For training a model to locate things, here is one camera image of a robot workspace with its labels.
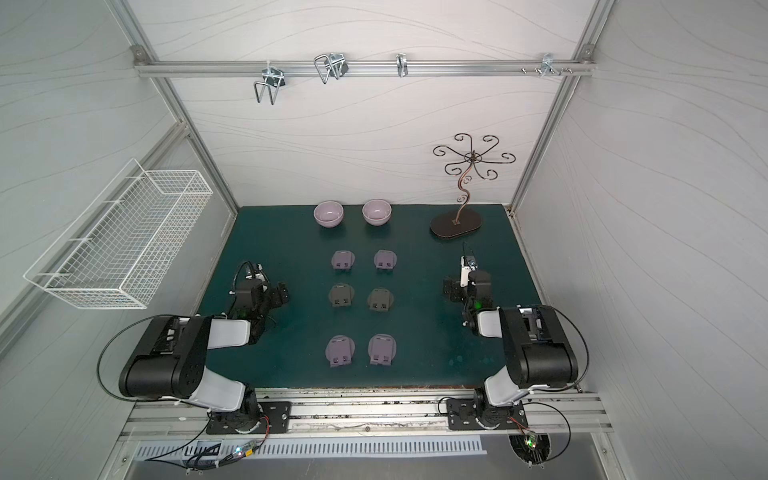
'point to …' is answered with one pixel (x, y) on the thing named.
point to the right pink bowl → (377, 212)
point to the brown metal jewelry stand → (463, 222)
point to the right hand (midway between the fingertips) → (464, 275)
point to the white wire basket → (120, 249)
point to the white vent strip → (250, 449)
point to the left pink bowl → (328, 214)
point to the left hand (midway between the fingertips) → (270, 285)
